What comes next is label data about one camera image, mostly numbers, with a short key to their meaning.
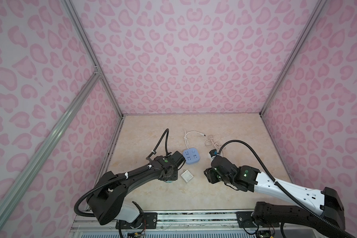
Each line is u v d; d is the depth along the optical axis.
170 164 0.62
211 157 0.69
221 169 0.57
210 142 1.00
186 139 1.03
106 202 0.41
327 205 0.40
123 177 0.46
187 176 0.86
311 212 0.39
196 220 0.75
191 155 0.93
